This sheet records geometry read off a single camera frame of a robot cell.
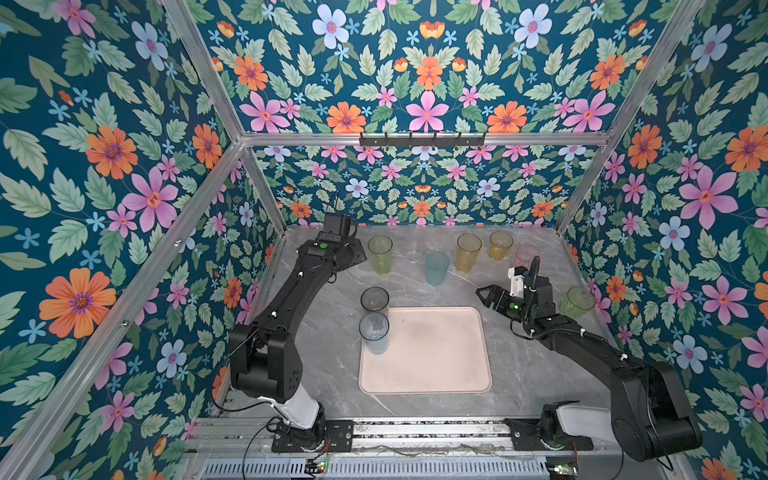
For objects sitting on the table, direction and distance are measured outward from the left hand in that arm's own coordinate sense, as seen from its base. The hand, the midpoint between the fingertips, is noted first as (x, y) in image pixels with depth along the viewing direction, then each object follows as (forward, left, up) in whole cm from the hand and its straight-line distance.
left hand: (361, 246), depth 85 cm
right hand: (-11, -36, -11) cm, 39 cm away
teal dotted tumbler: (+5, -24, -17) cm, 29 cm away
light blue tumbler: (-19, -2, -16) cm, 25 cm away
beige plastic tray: (-24, -19, -22) cm, 38 cm away
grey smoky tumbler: (-12, -3, -9) cm, 16 cm away
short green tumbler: (-10, -70, -22) cm, 74 cm away
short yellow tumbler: (+12, -48, -16) cm, 52 cm away
